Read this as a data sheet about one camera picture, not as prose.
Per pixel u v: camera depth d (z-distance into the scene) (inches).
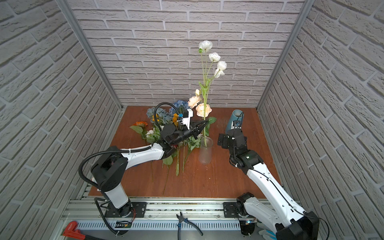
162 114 40.3
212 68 37.5
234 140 21.3
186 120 25.9
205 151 33.3
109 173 18.0
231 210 29.2
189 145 37.3
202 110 26.8
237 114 35.6
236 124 25.7
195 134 25.9
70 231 26.3
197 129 27.0
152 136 36.3
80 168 17.4
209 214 29.0
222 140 27.0
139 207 29.2
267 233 26.3
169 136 24.1
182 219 27.9
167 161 34.5
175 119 41.3
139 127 39.3
